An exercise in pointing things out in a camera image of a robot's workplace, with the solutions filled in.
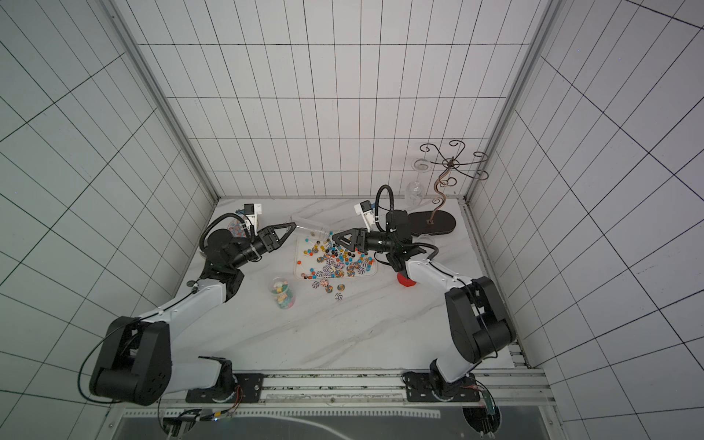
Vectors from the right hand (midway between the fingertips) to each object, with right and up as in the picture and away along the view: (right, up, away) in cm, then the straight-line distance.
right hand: (340, 231), depth 80 cm
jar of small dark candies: (-7, +1, -6) cm, 9 cm away
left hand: (-13, +1, -3) cm, 14 cm away
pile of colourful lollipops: (-11, -8, +22) cm, 26 cm away
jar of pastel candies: (-19, -18, +3) cm, 26 cm away
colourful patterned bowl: (-28, +1, -8) cm, 29 cm away
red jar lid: (+22, -18, +12) cm, 31 cm away
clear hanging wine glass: (+25, +13, +12) cm, 31 cm away
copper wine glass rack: (+40, +2, +30) cm, 50 cm away
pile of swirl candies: (-4, -15, +16) cm, 22 cm away
